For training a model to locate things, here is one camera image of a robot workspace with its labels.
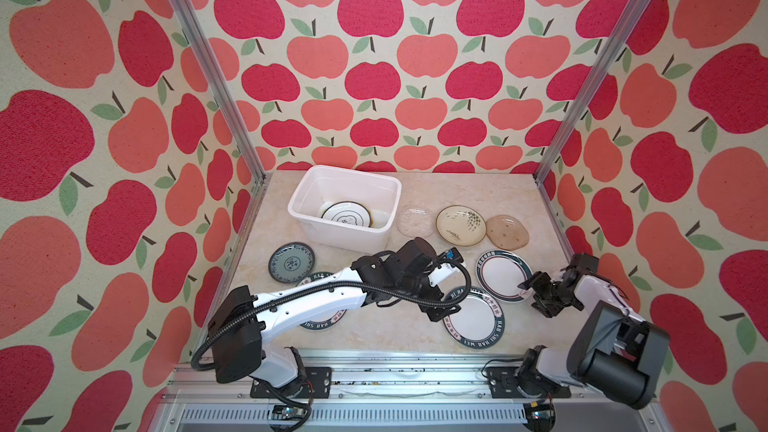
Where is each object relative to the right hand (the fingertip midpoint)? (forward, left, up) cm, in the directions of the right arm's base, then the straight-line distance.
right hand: (534, 294), depth 88 cm
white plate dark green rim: (+7, +9, -1) cm, 11 cm away
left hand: (-11, +27, +17) cm, 34 cm away
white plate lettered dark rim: (-10, +17, -1) cm, 19 cm away
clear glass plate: (+25, +37, -1) cm, 44 cm away
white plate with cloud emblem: (+24, +61, +2) cm, 66 cm away
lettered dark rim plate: (-14, +60, 0) cm, 62 cm away
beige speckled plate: (+23, +4, -2) cm, 24 cm away
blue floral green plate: (+3, +76, 0) cm, 76 cm away
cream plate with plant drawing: (+23, +20, 0) cm, 31 cm away
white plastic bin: (+27, +72, +12) cm, 77 cm away
